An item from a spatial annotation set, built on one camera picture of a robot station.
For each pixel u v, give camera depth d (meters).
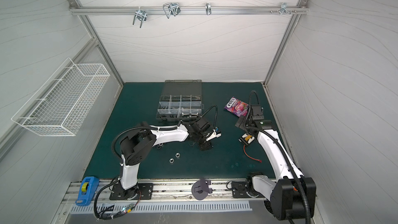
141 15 0.79
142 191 0.73
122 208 0.70
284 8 0.76
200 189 0.73
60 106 0.68
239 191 0.74
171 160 0.83
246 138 0.91
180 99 1.08
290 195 0.39
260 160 0.83
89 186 0.72
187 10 0.77
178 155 0.84
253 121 0.63
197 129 0.72
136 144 0.50
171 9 0.77
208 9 0.78
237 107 1.04
